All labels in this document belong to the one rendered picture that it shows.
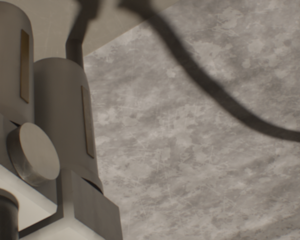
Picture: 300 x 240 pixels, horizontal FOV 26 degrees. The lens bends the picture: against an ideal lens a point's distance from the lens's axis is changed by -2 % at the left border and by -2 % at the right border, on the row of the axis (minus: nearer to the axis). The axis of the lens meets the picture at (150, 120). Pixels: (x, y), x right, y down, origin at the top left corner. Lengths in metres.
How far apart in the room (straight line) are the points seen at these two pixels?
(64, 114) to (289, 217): 0.90
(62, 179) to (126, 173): 0.67
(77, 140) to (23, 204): 0.13
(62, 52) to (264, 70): 0.33
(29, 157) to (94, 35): 0.51
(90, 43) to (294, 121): 0.42
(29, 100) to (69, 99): 0.09
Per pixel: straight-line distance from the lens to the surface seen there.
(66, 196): 0.54
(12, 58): 0.58
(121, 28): 0.97
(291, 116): 1.19
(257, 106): 1.15
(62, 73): 0.67
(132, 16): 0.96
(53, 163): 0.51
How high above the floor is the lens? 0.76
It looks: 43 degrees down
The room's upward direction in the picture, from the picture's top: 170 degrees clockwise
